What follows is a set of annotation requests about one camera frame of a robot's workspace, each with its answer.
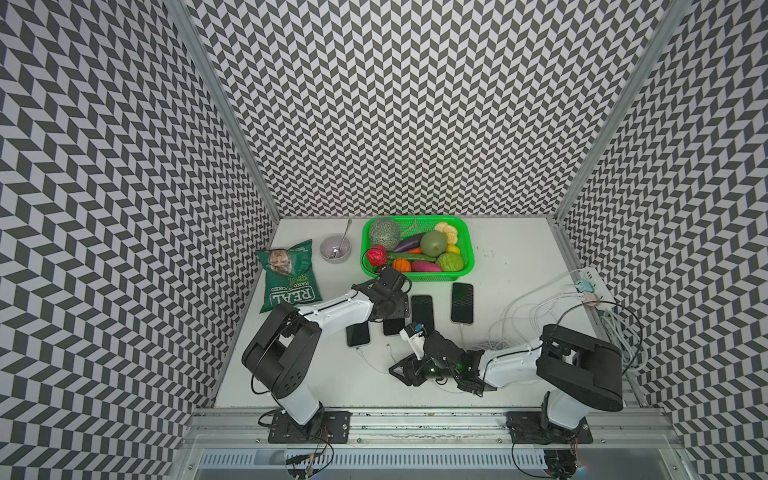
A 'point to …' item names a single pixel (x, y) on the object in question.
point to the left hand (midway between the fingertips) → (395, 309)
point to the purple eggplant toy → (409, 243)
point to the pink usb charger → (590, 299)
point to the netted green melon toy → (384, 232)
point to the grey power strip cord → (629, 346)
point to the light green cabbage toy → (450, 262)
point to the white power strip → (606, 300)
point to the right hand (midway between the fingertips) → (396, 374)
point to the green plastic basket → (424, 268)
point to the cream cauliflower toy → (450, 231)
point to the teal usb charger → (586, 286)
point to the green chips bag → (290, 276)
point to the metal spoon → (336, 249)
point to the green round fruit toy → (433, 243)
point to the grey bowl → (326, 248)
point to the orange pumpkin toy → (401, 265)
